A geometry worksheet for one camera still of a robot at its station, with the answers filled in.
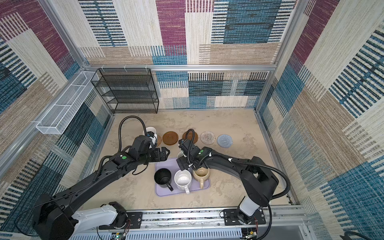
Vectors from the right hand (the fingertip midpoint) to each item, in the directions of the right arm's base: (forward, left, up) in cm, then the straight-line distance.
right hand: (187, 161), depth 86 cm
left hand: (+2, +12, +10) cm, 15 cm away
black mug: (-7, +14, -4) cm, 16 cm away
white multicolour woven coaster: (+21, -14, -7) cm, 26 cm away
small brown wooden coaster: (+20, +12, -5) cm, 24 cm away
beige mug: (-5, -8, -7) cm, 12 cm away
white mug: (-8, +3, -6) cm, 11 cm away
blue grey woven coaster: (+17, -25, -7) cm, 31 cm away
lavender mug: (+4, +4, +2) cm, 6 cm away
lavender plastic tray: (+1, +10, -5) cm, 11 cm away
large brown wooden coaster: (+23, -2, -9) cm, 25 cm away
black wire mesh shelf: (+51, +42, +11) cm, 67 cm away
